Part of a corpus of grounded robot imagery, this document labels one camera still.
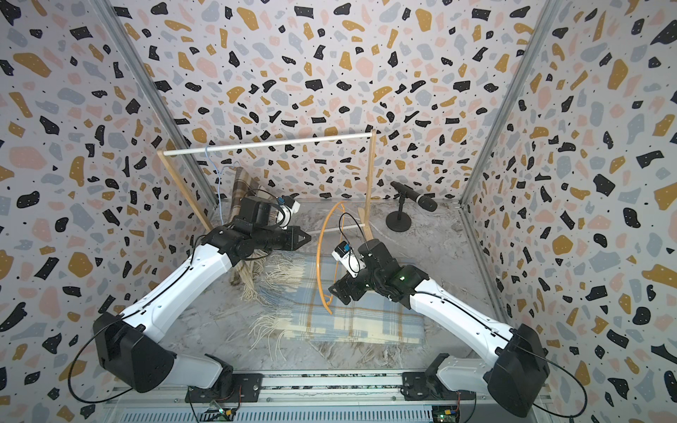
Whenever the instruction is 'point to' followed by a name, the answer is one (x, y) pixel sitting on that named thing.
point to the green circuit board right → (444, 413)
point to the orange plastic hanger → (341, 243)
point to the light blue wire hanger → (219, 177)
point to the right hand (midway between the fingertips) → (340, 280)
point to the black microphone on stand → (400, 221)
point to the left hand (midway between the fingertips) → (312, 236)
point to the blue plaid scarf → (293, 290)
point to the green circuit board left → (219, 414)
